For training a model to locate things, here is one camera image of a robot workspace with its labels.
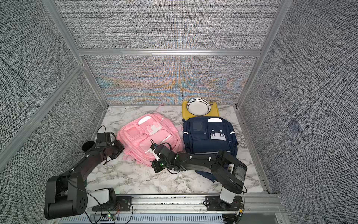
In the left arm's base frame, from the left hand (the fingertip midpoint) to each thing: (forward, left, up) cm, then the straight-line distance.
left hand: (126, 144), depth 90 cm
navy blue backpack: (+7, -53, -3) cm, 53 cm away
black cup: (-1, +23, +3) cm, 23 cm away
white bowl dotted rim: (+37, -52, -5) cm, 64 cm away
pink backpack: (+4, -5, +2) cm, 7 cm away
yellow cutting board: (+32, -64, -7) cm, 72 cm away
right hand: (-13, -17, +2) cm, 22 cm away
